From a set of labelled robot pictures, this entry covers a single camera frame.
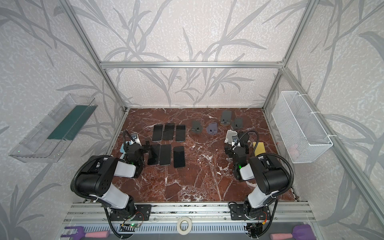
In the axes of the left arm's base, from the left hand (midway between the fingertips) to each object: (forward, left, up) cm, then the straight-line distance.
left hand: (139, 135), depth 93 cm
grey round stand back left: (+11, -35, -6) cm, 37 cm away
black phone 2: (+8, -24, -9) cm, 27 cm away
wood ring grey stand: (+17, -56, -5) cm, 59 cm away
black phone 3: (-10, -25, -10) cm, 28 cm away
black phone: (+11, -15, -12) cm, 22 cm away
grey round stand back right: (+9, -47, -5) cm, 48 cm away
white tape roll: (-49, -31, -7) cm, 58 cm away
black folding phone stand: (-9, -61, +12) cm, 63 cm away
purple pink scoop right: (-48, -86, -6) cm, 98 cm away
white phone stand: (-7, -56, +9) cm, 57 cm away
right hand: (0, -62, -1) cm, 62 cm away
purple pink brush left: (-50, +17, -9) cm, 53 cm away
